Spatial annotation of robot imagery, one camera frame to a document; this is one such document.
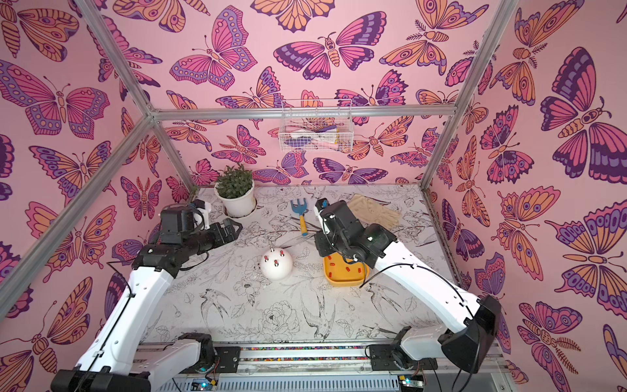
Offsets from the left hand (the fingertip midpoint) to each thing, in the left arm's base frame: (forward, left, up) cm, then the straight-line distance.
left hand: (234, 227), depth 76 cm
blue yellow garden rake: (+28, -18, -24) cm, 41 cm away
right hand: (-3, -28, +1) cm, 28 cm away
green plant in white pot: (+24, +7, -7) cm, 26 cm away
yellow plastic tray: (-4, -34, -24) cm, 42 cm away
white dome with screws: (-6, -12, -13) cm, 19 cm away
